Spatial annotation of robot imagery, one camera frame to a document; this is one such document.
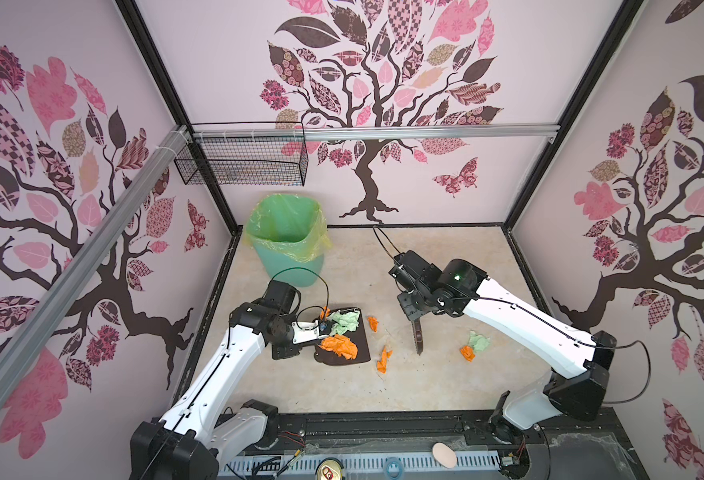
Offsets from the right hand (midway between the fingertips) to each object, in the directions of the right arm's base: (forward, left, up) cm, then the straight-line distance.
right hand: (411, 297), depth 74 cm
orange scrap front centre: (-9, +18, -10) cm, 22 cm away
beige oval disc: (-31, -7, -20) cm, 38 cm away
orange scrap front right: (-6, -19, -22) cm, 30 cm away
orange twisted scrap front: (-9, +7, -22) cm, 25 cm away
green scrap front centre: (-2, +18, -9) cm, 20 cm away
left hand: (-7, +32, -11) cm, 34 cm away
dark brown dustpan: (-10, +21, -13) cm, 27 cm away
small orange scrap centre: (+3, +9, -21) cm, 23 cm away
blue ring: (-32, +5, -23) cm, 40 cm away
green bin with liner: (+33, +39, -10) cm, 52 cm away
